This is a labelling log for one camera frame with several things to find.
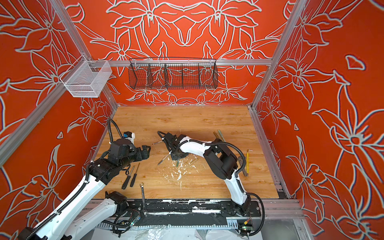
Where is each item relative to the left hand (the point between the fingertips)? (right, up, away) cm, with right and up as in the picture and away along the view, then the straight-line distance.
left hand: (143, 147), depth 76 cm
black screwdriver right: (-7, -18, +7) cm, 21 cm away
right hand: (+16, -8, +16) cm, 24 cm away
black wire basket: (+10, +47, +24) cm, 53 cm away
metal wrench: (+2, -32, -4) cm, 32 cm away
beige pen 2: (+8, -9, +14) cm, 18 cm away
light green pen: (+47, +4, +24) cm, 53 cm away
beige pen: (+2, -1, +21) cm, 21 cm away
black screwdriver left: (-11, -19, +6) cm, 23 cm away
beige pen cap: (+27, -11, +13) cm, 32 cm away
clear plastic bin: (-41, +41, +15) cm, 59 cm away
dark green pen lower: (+17, -12, +13) cm, 25 cm away
